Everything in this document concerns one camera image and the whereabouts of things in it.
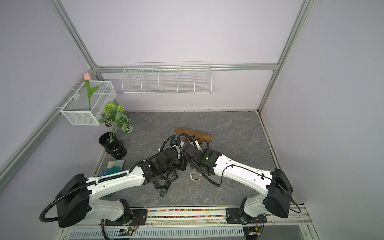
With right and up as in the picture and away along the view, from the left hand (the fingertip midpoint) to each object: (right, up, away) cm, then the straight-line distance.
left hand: (190, 159), depth 79 cm
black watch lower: (-15, -17, +2) cm, 23 cm away
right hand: (+3, +3, 0) cm, 4 cm away
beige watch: (+3, -11, +8) cm, 14 cm away
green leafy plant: (-41, +22, 0) cm, 47 cm away
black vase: (-46, +6, +8) cm, 47 cm away
